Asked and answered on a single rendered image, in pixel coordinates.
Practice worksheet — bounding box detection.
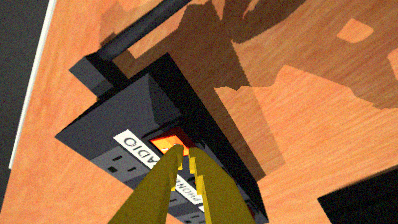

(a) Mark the black power strip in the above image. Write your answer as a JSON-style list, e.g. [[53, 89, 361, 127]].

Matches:
[[54, 0, 270, 224]]

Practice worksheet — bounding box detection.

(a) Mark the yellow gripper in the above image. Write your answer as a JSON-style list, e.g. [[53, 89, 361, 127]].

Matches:
[[107, 144, 256, 224]]

